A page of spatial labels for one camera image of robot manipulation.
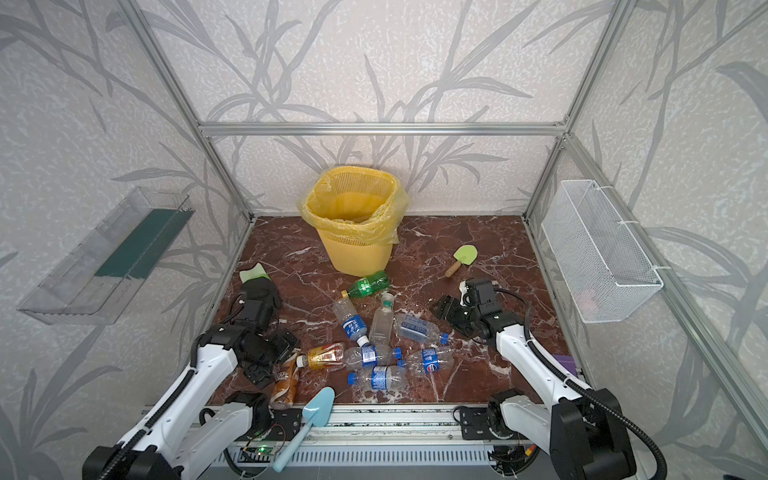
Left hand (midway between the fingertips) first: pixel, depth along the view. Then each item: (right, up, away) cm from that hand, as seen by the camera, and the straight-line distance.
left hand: (298, 347), depth 81 cm
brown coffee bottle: (-2, -7, -4) cm, 8 cm away
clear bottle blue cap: (+24, -3, +3) cm, 25 cm away
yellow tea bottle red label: (+9, -2, -1) cm, 9 cm away
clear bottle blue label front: (+23, -6, -5) cm, 24 cm away
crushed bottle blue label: (+36, -4, 0) cm, 36 cm away
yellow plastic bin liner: (+13, +42, +23) cm, 50 cm away
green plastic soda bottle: (+17, +15, +13) cm, 26 cm away
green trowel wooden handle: (+52, +24, +28) cm, 64 cm away
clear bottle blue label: (+14, +5, +4) cm, 16 cm away
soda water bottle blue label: (+33, +4, +4) cm, 33 cm away
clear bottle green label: (+23, +4, +4) cm, 23 cm away
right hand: (+39, +11, +4) cm, 40 cm away
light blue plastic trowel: (+7, -15, -5) cm, 17 cm away
